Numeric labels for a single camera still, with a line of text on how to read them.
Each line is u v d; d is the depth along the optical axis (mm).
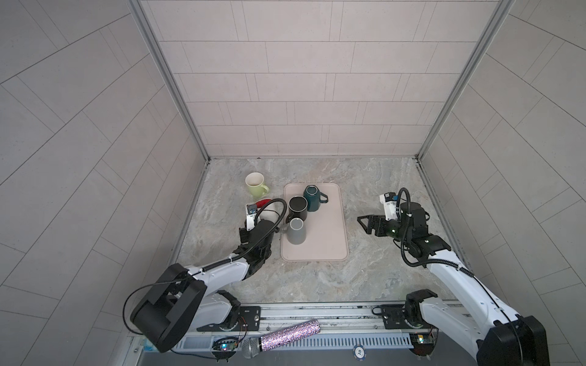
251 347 629
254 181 977
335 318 723
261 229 653
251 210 710
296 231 810
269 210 723
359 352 656
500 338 376
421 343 680
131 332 412
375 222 708
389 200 708
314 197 913
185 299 413
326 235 898
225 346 646
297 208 870
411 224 607
